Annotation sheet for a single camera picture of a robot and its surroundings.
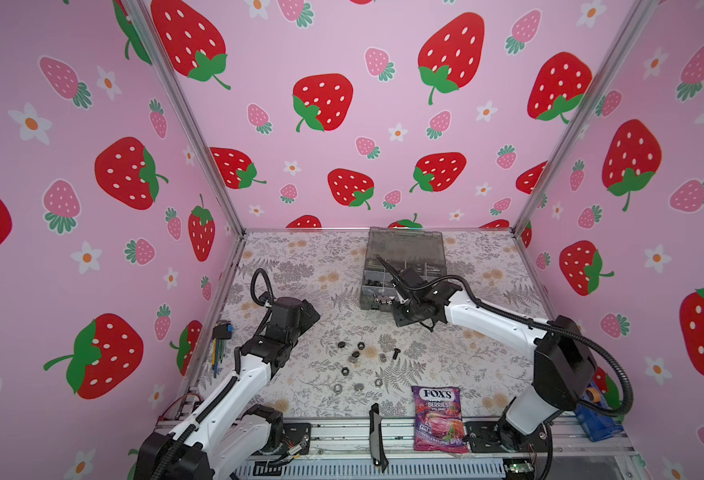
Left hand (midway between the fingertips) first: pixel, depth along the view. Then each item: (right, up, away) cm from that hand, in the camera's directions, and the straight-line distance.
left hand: (304, 312), depth 85 cm
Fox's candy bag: (+36, -26, -10) cm, 46 cm away
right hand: (+27, -1, +1) cm, 27 cm away
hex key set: (-28, -8, +8) cm, 30 cm away
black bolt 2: (+23, -14, +3) cm, 27 cm away
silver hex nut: (+10, -21, -3) cm, 23 cm away
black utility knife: (+20, -30, -11) cm, 38 cm away
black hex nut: (+12, -18, +1) cm, 21 cm away
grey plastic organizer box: (+41, +19, +32) cm, 55 cm away
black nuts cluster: (+15, -13, +3) cm, 20 cm away
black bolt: (+27, -14, +3) cm, 30 cm away
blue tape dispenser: (+75, -26, -12) cm, 81 cm away
